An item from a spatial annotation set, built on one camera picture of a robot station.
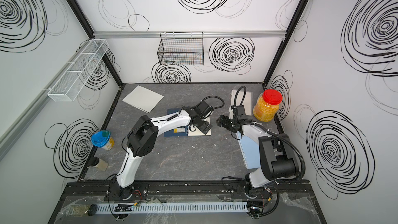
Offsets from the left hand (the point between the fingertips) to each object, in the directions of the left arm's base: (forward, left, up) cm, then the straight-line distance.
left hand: (203, 124), depth 95 cm
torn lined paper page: (+22, +45, -5) cm, 51 cm away
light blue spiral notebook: (-15, -27, -2) cm, 31 cm away
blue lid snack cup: (-14, +54, +6) cm, 56 cm away
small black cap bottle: (-26, +51, +4) cm, 57 cm away
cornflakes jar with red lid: (+7, -36, +12) cm, 39 cm away
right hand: (-1, -11, +3) cm, 11 cm away
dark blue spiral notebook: (-5, +16, -2) cm, 17 cm away
